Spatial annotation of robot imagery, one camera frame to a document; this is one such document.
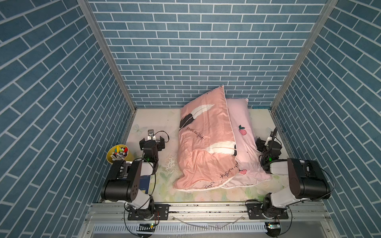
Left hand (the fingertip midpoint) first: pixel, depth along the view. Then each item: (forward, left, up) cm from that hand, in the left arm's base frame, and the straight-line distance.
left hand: (156, 137), depth 92 cm
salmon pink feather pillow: (-16, -32, +6) cm, 36 cm away
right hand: (-1, -71, 0) cm, 71 cm away
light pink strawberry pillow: (-20, -57, -4) cm, 61 cm away
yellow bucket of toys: (-13, +19, +2) cm, 23 cm away
